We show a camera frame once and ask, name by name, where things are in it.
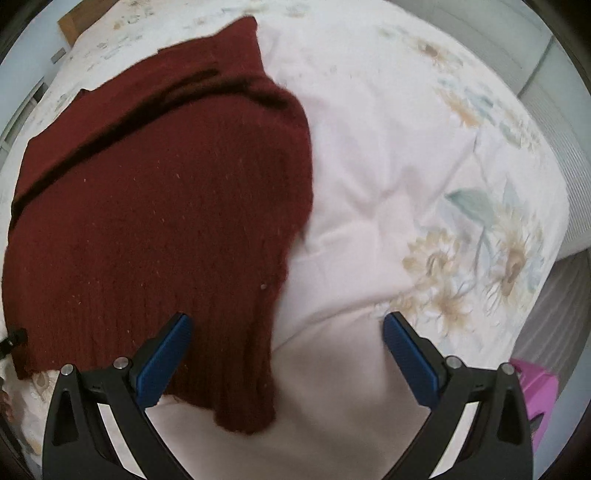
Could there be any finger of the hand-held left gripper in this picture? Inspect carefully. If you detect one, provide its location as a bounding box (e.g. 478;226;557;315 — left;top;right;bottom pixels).
0;328;25;359

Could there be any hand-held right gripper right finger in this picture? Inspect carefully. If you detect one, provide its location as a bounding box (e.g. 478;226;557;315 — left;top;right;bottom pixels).
383;312;534;480

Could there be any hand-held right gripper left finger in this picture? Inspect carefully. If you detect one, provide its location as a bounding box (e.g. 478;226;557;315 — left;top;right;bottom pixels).
41;313;193;480

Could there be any dark red knit sweater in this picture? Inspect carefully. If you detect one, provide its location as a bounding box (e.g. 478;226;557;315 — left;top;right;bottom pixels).
2;16;315;435

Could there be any pink plastic stool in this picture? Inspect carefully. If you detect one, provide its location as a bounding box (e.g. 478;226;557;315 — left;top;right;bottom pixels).
510;358;558;451

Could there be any floral bed quilt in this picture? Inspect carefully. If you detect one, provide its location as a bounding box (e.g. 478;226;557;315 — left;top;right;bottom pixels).
0;0;570;480

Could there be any white radiator cover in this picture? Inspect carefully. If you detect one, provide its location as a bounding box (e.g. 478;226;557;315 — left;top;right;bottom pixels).
0;76;49;153

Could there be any white louvered wardrobe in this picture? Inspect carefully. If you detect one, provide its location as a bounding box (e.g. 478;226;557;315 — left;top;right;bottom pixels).
512;28;591;259

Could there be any wooden headboard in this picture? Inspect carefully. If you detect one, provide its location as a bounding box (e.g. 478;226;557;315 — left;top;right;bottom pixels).
57;0;117;48

